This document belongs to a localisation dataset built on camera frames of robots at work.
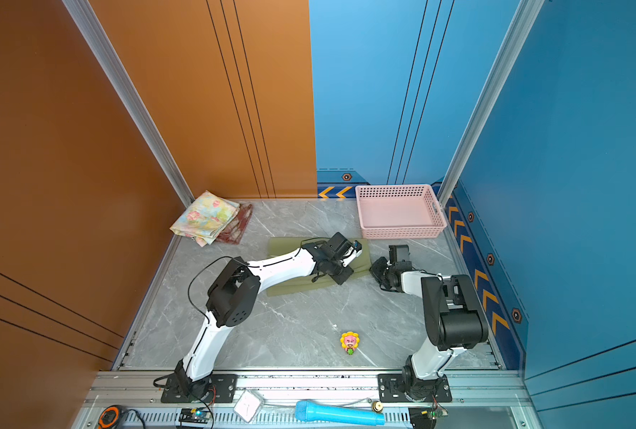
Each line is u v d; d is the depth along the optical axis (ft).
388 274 2.46
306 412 2.19
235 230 3.52
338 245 2.48
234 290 1.88
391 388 2.38
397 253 2.54
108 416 2.20
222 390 2.43
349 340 2.54
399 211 3.84
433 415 2.28
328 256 2.42
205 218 3.49
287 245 3.51
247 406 2.29
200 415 2.32
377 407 2.23
